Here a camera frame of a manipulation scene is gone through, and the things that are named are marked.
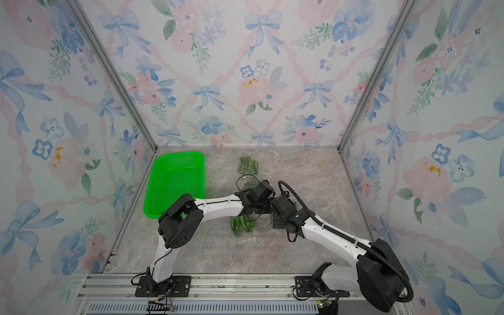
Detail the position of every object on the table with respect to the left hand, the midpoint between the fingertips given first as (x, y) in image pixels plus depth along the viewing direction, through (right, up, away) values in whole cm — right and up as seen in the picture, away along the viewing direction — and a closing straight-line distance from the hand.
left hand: (280, 206), depth 90 cm
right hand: (0, -4, -4) cm, 6 cm away
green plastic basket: (-56, +14, +15) cm, 59 cm away
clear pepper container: (-16, +20, +17) cm, 30 cm away
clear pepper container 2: (-17, -7, -4) cm, 19 cm away
